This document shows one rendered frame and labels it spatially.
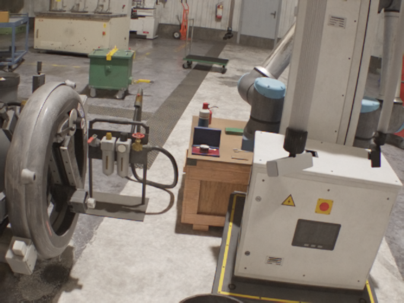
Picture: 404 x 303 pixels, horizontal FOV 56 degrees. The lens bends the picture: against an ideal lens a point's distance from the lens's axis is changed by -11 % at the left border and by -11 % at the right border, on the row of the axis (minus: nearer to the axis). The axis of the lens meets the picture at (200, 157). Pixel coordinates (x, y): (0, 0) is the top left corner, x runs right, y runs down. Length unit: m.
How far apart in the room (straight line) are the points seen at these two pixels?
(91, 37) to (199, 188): 5.71
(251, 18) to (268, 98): 10.23
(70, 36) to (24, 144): 6.65
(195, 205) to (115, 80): 2.86
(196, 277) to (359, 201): 1.02
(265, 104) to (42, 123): 0.98
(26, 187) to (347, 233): 1.17
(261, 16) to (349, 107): 10.34
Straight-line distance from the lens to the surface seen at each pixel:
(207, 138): 2.49
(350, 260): 1.65
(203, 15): 12.25
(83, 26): 7.87
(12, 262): 1.55
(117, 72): 5.01
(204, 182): 2.41
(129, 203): 2.77
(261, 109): 1.91
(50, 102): 1.57
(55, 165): 1.79
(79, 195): 1.86
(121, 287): 2.08
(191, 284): 2.13
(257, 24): 12.09
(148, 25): 11.10
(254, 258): 1.60
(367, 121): 1.98
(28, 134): 1.47
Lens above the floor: 1.37
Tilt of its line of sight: 23 degrees down
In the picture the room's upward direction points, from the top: 7 degrees clockwise
